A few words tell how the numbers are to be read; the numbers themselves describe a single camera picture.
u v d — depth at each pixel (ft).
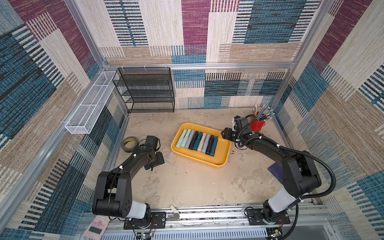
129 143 3.35
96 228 2.34
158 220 2.40
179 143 3.18
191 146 3.16
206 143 3.18
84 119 2.34
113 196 1.40
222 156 3.08
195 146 3.16
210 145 3.17
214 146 3.16
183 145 3.18
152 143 2.39
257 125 3.45
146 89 3.57
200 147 3.16
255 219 2.39
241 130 2.34
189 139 3.26
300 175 1.50
